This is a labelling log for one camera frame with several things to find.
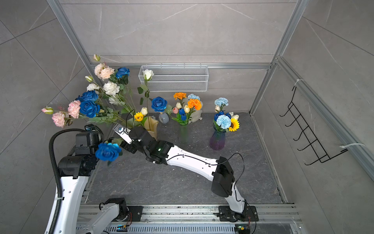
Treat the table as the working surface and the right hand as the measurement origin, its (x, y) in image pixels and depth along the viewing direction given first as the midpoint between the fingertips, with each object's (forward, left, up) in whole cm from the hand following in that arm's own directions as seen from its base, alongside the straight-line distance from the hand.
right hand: (127, 133), depth 67 cm
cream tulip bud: (+14, -6, +1) cm, 15 cm away
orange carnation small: (+25, -24, +2) cm, 35 cm away
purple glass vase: (+14, -48, -28) cm, 57 cm away
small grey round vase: (+32, -10, -25) cm, 42 cm away
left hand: (-3, +11, -3) cm, 12 cm away
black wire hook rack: (-8, -86, -2) cm, 86 cm away
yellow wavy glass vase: (+17, -5, -15) cm, 24 cm away
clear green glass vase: (+17, -25, -23) cm, 38 cm away
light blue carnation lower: (+5, -46, +2) cm, 47 cm away
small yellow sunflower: (+16, 0, -6) cm, 17 cm away
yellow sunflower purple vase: (+8, -54, -5) cm, 55 cm away
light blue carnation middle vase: (+24, -31, +2) cm, 40 cm away
